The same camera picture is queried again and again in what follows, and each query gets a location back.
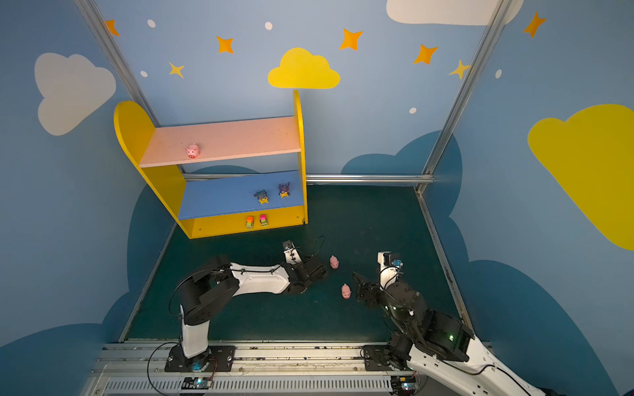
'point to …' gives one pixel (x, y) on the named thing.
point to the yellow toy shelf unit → (216, 207)
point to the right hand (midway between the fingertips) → (369, 271)
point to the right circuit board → (403, 384)
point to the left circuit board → (196, 383)
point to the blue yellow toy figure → (262, 196)
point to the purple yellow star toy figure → (284, 190)
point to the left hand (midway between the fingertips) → (307, 262)
